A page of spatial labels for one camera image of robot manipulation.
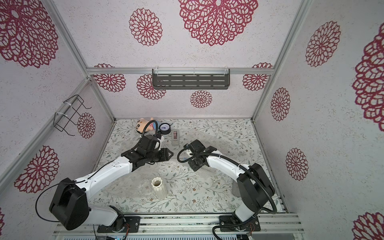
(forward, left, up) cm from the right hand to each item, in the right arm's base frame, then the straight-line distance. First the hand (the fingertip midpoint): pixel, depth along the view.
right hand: (194, 161), depth 88 cm
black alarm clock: (+28, +22, -3) cm, 36 cm away
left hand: (0, +12, +7) cm, 14 cm away
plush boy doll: (+29, +38, +3) cm, 48 cm away
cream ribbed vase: (-19, +16, +7) cm, 26 cm away
